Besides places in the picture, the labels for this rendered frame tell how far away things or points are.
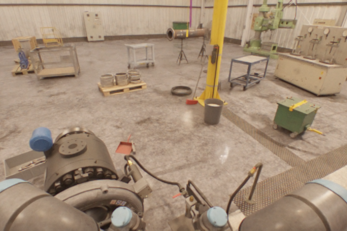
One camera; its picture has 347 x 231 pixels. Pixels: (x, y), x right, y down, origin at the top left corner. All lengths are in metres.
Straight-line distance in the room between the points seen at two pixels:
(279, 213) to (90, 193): 1.04
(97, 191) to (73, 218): 0.81
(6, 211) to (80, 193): 0.80
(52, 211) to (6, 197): 0.11
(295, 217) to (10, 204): 0.57
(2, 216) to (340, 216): 0.68
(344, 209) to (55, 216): 0.59
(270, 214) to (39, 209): 0.47
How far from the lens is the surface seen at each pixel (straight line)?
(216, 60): 4.28
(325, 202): 0.52
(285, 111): 3.79
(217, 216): 1.00
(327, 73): 6.19
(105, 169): 1.65
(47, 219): 0.47
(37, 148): 1.88
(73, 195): 1.30
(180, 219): 2.23
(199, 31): 8.67
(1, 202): 0.54
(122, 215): 1.00
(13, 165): 3.46
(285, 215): 0.47
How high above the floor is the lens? 1.90
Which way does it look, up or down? 29 degrees down
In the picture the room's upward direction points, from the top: 1 degrees clockwise
